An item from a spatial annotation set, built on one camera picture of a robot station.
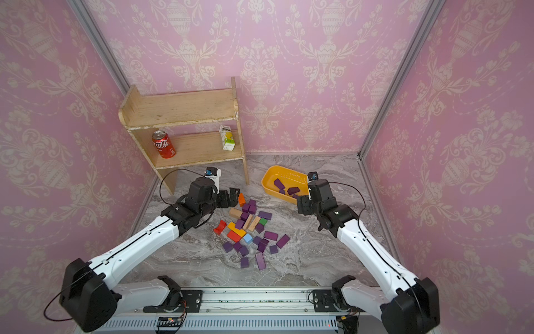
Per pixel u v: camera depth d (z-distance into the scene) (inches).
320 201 22.9
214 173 27.7
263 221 37.0
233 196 28.4
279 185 41.7
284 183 42.5
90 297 15.3
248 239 34.4
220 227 36.4
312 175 27.5
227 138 36.1
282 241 34.6
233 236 35.0
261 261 32.7
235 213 37.3
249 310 28.8
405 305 14.6
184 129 44.4
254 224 36.3
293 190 41.6
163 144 33.0
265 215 37.9
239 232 35.3
